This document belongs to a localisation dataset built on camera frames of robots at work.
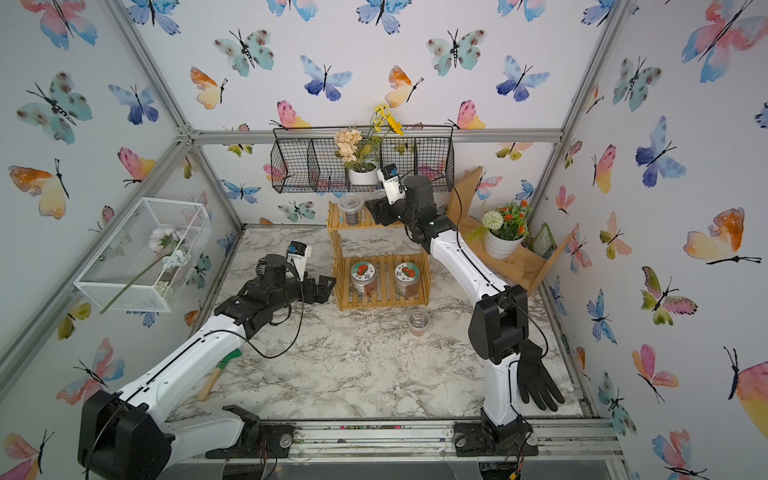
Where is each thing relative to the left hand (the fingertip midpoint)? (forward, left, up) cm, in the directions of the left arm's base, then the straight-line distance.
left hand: (323, 273), depth 81 cm
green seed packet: (+24, -74, -17) cm, 80 cm away
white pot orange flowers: (+17, -53, -1) cm, 56 cm away
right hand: (+18, -15, +13) cm, 27 cm away
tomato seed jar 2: (+5, -23, -11) cm, 26 cm away
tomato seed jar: (+6, -10, -11) cm, 16 cm away
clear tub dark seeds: (+14, -8, +12) cm, 20 cm away
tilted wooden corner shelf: (+10, -62, -14) cm, 64 cm away
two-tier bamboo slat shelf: (+5, -16, -20) cm, 26 cm away
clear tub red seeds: (-7, -26, -15) cm, 31 cm away
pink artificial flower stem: (+3, +36, +13) cm, 39 cm away
